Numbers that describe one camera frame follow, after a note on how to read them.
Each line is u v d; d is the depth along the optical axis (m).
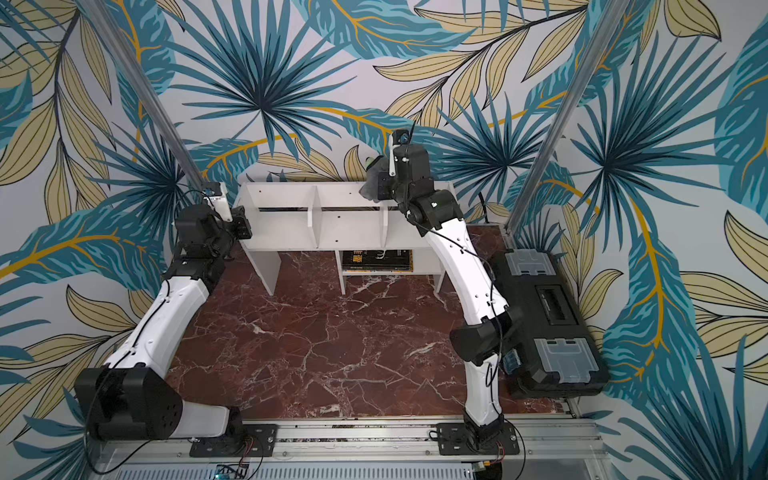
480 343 0.47
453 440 0.72
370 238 0.82
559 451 0.75
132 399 0.40
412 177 0.52
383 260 0.92
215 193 0.64
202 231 0.57
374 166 0.73
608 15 0.69
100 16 0.68
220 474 0.72
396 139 0.61
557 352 0.72
